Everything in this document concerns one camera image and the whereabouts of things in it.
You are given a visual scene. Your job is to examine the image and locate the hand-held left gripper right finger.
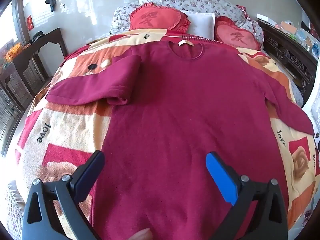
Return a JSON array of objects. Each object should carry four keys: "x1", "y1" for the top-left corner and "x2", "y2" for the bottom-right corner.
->
[{"x1": 205, "y1": 151, "x2": 288, "y2": 240}]

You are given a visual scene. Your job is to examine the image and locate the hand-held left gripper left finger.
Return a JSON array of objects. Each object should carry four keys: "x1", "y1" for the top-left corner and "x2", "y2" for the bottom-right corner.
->
[{"x1": 22, "y1": 151, "x2": 105, "y2": 240}]

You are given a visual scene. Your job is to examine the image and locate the dark red sweater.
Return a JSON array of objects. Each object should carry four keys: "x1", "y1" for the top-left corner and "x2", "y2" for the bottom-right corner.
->
[{"x1": 46, "y1": 41, "x2": 315, "y2": 240}]

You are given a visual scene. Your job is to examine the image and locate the person's left hand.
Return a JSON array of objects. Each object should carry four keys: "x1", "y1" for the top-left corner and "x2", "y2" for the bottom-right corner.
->
[{"x1": 130, "y1": 228, "x2": 153, "y2": 240}]

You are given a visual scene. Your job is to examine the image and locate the printed fleece blanket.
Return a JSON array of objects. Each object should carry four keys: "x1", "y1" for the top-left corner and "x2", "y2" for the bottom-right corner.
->
[{"x1": 7, "y1": 29, "x2": 320, "y2": 240}]

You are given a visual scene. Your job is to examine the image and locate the white lace cloth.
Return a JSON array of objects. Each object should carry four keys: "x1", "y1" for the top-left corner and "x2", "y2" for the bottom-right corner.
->
[{"x1": 4, "y1": 181, "x2": 25, "y2": 233}]

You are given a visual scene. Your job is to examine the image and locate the dark slatted wooden cabinet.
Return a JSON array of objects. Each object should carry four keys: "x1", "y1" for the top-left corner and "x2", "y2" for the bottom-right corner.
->
[{"x1": 0, "y1": 65, "x2": 33, "y2": 155}]

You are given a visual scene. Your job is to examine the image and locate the floral bedsheet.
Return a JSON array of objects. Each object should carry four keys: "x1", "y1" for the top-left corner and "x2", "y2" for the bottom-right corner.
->
[{"x1": 292, "y1": 80, "x2": 304, "y2": 108}]

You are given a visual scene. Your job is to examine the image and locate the dark wooden desk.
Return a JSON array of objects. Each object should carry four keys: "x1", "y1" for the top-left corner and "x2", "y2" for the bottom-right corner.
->
[{"x1": 11, "y1": 28, "x2": 68, "y2": 98}]

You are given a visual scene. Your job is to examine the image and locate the red heart cushion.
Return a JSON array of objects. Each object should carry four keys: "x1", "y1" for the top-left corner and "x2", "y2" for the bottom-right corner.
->
[
  {"x1": 214, "y1": 16, "x2": 263, "y2": 51},
  {"x1": 129, "y1": 2, "x2": 192, "y2": 33}
]

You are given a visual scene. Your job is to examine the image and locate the orange plastic basket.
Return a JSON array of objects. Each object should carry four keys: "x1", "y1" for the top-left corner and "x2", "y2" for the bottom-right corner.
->
[{"x1": 5, "y1": 42, "x2": 22, "y2": 62}]

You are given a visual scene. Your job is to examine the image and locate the floral cushion with red ruffle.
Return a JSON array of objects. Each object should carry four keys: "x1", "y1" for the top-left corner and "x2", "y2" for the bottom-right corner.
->
[{"x1": 236, "y1": 4, "x2": 265, "y2": 46}]

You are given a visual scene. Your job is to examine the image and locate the white pillow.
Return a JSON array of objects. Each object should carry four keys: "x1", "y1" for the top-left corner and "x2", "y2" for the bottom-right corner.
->
[{"x1": 184, "y1": 11, "x2": 216, "y2": 40}]

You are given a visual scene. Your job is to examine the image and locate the small floral pillow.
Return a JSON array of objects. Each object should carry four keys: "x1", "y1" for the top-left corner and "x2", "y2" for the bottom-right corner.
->
[{"x1": 110, "y1": 2, "x2": 140, "y2": 35}]

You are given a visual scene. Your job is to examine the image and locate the colourful clutter pile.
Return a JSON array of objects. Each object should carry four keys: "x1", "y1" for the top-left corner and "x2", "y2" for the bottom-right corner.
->
[{"x1": 275, "y1": 20, "x2": 320, "y2": 55}]

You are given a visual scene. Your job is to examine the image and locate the window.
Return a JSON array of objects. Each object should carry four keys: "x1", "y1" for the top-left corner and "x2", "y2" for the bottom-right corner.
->
[{"x1": 0, "y1": 0, "x2": 25, "y2": 55}]

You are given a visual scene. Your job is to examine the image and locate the large floral pillow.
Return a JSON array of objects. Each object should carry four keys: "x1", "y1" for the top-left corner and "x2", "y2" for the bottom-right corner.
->
[{"x1": 139, "y1": 0, "x2": 250, "y2": 20}]

